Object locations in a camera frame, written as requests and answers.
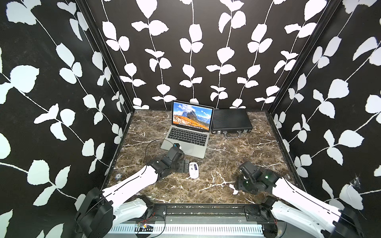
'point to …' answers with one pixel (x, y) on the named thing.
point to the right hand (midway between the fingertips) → (236, 184)
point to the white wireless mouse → (193, 169)
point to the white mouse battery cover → (235, 191)
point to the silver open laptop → (191, 125)
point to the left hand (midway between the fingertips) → (183, 161)
